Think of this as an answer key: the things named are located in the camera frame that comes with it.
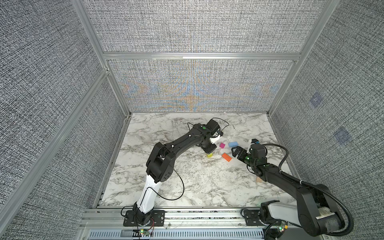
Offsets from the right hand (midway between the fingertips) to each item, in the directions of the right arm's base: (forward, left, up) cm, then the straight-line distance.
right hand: (237, 150), depth 91 cm
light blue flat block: (+9, -1, -6) cm, 11 cm away
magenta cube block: (+8, +7, -6) cm, 12 cm away
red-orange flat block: (0, +5, -7) cm, 9 cm away
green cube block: (0, +16, -5) cm, 17 cm away
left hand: (0, +17, +1) cm, 17 cm away
